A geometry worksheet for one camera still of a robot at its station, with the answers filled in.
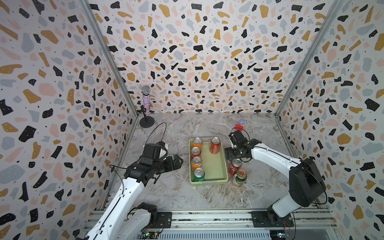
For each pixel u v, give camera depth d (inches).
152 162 22.3
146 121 45.1
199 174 30.8
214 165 37.4
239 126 44.0
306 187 17.6
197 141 36.3
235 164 32.8
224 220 29.9
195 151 34.5
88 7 27.5
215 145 36.3
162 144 27.6
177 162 26.6
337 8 28.1
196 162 32.6
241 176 30.7
